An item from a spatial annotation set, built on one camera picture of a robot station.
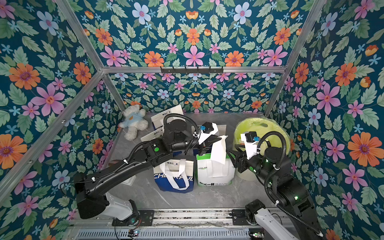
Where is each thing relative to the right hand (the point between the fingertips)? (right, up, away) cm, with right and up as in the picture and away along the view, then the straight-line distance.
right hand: (234, 144), depth 59 cm
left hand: (-5, +3, -1) cm, 6 cm away
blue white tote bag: (-25, -14, +5) cm, 29 cm away
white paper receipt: (-6, -2, +1) cm, 7 cm away
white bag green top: (-9, -16, +15) cm, 24 cm away
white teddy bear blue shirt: (-63, +15, +49) cm, 81 cm away
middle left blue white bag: (-38, +3, +20) cm, 43 cm away
